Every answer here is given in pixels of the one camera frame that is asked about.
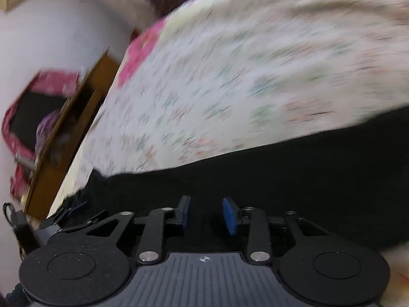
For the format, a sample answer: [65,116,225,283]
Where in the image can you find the black cable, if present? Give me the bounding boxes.
[2,201,36,259]

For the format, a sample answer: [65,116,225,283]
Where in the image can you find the black pants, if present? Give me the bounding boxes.
[60,107,408,252]

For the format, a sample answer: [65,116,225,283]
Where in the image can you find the pink open suitcase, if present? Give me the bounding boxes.
[1,69,81,200]

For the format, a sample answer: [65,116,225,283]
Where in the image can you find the floral bed sheet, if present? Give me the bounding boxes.
[51,0,408,212]

